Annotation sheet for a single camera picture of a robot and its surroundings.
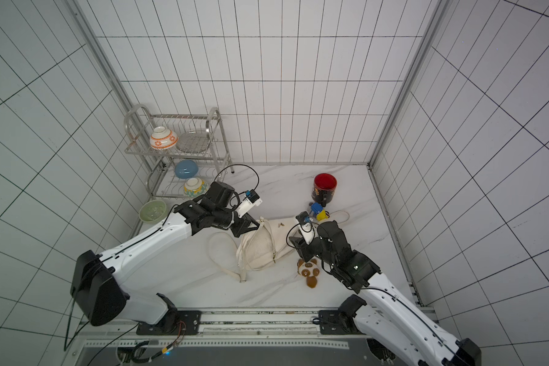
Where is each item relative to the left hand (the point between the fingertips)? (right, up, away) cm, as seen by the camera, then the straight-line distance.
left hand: (252, 229), depth 77 cm
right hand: (+12, -1, -2) cm, 13 cm away
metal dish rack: (-45, +17, +27) cm, 55 cm away
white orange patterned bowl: (-36, +34, +10) cm, 51 cm away
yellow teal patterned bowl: (-28, +14, +23) cm, 39 cm away
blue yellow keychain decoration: (+26, +5, +20) cm, 33 cm away
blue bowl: (-35, +23, +31) cm, 52 cm away
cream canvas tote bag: (+7, -4, +4) cm, 9 cm away
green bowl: (-47, +3, +22) cm, 52 cm away
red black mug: (+30, +14, +22) cm, 39 cm away
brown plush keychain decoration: (+21, -16, +5) cm, 26 cm away
